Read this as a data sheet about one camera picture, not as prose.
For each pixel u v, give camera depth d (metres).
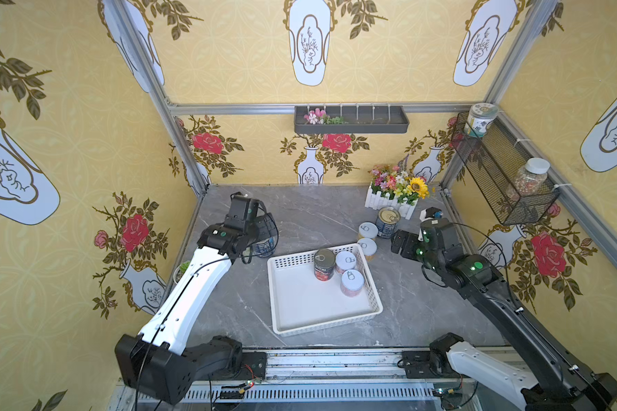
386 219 0.98
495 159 0.90
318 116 0.87
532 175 0.65
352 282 0.86
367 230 0.98
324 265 0.86
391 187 0.98
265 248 0.92
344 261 0.90
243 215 0.56
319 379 0.72
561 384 0.38
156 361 0.37
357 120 0.92
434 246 0.55
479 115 0.84
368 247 0.93
